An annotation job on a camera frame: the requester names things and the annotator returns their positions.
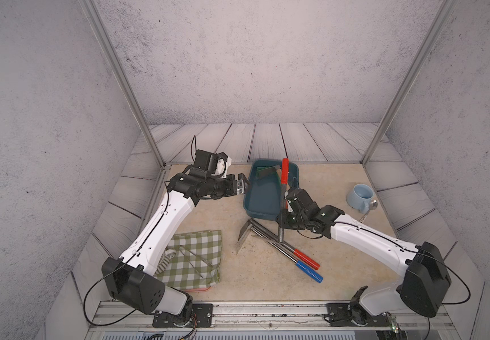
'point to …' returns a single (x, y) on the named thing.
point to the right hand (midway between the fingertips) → (278, 219)
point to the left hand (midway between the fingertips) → (245, 187)
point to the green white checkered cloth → (196, 265)
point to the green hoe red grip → (269, 168)
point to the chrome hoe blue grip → (302, 267)
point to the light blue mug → (360, 197)
